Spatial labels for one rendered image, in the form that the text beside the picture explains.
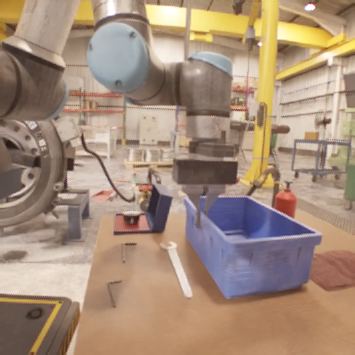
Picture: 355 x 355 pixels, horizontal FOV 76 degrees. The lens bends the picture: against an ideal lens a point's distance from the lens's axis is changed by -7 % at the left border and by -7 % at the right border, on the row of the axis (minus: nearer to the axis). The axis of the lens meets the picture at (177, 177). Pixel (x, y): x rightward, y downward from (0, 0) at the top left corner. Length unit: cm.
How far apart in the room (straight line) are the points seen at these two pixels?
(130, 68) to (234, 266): 35
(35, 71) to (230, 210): 61
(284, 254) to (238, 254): 9
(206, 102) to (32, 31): 42
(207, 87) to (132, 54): 17
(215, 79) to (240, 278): 36
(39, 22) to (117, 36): 32
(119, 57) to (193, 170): 25
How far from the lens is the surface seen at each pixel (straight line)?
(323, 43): 1565
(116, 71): 37
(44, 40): 66
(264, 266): 47
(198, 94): 48
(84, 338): 41
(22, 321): 71
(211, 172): 49
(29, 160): 141
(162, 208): 71
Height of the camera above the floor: 76
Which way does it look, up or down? 10 degrees down
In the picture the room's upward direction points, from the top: 3 degrees clockwise
